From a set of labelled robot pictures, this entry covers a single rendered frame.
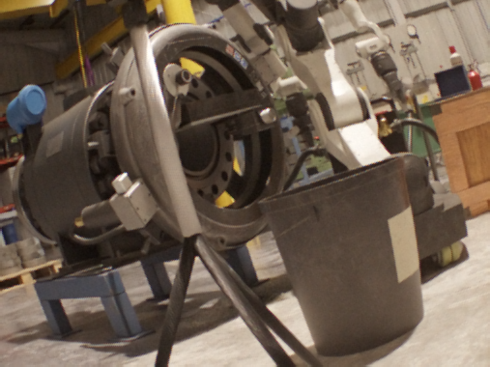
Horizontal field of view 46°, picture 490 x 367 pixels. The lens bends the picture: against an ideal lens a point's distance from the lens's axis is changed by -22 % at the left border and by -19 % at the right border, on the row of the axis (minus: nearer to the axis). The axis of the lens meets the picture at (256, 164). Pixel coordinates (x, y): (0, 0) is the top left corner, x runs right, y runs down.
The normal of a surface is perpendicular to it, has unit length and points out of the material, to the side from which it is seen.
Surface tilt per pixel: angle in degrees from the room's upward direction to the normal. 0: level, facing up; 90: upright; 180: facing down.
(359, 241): 93
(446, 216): 90
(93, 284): 90
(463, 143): 90
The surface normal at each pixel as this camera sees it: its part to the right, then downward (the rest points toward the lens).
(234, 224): 0.78, -0.25
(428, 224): 0.10, -0.04
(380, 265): 0.32, -0.05
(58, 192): -0.50, 0.30
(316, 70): -0.08, -0.57
